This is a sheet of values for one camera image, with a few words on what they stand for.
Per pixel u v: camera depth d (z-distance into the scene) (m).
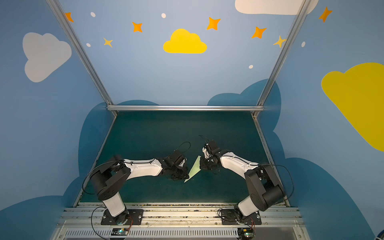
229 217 0.73
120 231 0.72
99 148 1.07
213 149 0.73
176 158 0.72
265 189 0.45
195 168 0.91
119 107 1.24
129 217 0.73
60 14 0.71
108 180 0.47
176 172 0.77
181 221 0.74
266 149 1.05
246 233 0.71
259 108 1.17
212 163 0.67
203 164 0.80
